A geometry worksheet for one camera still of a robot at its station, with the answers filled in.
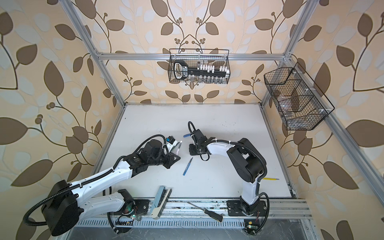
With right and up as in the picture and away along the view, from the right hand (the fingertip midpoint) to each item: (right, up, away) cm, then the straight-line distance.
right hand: (191, 152), depth 94 cm
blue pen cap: (-4, +9, +9) cm, 14 cm away
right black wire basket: (+55, +28, -21) cm, 65 cm away
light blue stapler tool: (-14, -19, -19) cm, 30 cm away
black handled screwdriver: (+10, -25, -22) cm, 35 cm away
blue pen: (-2, -8, -5) cm, 10 cm away
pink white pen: (-7, +3, -17) cm, 18 cm away
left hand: (-6, +1, -15) cm, 16 cm away
